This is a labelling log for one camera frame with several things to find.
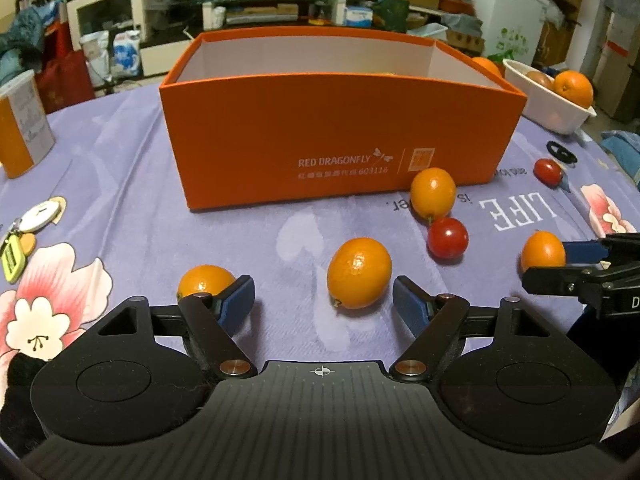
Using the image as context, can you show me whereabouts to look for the small kumquat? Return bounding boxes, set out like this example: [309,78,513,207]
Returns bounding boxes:
[176,264,235,300]

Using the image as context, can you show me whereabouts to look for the cherry tomato far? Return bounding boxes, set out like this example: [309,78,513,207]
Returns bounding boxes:
[533,158,564,188]

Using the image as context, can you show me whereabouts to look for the brown fruit in basket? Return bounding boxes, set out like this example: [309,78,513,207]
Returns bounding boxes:
[526,70,554,91]

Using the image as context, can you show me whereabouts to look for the blue jacket on chair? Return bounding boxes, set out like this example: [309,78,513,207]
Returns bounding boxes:
[0,6,46,84]

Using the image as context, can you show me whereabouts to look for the white microwave oven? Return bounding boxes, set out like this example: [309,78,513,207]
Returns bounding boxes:
[65,0,148,79]

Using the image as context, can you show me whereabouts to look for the white freezer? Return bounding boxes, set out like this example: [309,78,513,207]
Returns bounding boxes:
[473,0,549,65]

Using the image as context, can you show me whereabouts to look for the purple floral tablecloth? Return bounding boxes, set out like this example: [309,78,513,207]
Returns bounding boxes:
[1,87,639,363]

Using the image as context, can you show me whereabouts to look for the orange in basket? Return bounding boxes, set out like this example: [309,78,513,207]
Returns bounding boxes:
[553,70,593,108]

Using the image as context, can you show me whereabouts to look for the cherry tomato beside kumquats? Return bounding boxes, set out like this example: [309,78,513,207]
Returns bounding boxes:
[426,217,469,260]

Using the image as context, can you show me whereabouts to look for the key ring with tags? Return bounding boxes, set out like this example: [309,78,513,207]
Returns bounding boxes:
[0,195,68,285]

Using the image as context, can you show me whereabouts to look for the orange cardboard box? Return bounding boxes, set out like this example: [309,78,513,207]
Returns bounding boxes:
[160,26,527,210]

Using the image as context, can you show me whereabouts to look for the black hair ties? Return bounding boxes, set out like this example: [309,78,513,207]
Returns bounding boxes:
[546,140,580,165]

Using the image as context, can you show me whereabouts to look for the large orange on table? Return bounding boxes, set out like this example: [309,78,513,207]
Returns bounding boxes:
[471,56,503,77]

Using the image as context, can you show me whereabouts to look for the orange white canister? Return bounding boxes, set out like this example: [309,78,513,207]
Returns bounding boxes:
[0,70,55,179]

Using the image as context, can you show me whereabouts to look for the white fruit basket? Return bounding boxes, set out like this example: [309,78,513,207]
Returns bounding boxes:
[502,58,597,134]

